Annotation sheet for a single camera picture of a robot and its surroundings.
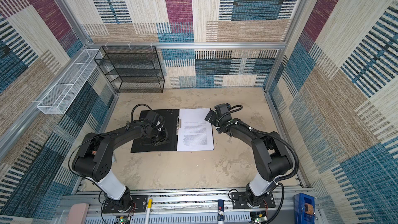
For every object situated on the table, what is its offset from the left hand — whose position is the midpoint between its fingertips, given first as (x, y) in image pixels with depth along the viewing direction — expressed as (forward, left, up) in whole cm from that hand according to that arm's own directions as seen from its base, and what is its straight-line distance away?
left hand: (170, 138), depth 91 cm
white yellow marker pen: (-33, +7, -3) cm, 34 cm away
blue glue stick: (-34, -26, -2) cm, 43 cm away
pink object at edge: (-35, +38, -2) cm, 52 cm away
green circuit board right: (-39, -44, -3) cm, 58 cm away
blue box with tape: (-36, -61, +4) cm, 70 cm away
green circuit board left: (-38, +18, -5) cm, 42 cm away
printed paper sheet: (+4, -14, -3) cm, 15 cm away
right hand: (+9, -24, +5) cm, 26 cm away
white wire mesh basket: (+5, +46, +30) cm, 55 cm away
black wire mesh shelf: (+47, +30, +13) cm, 58 cm away
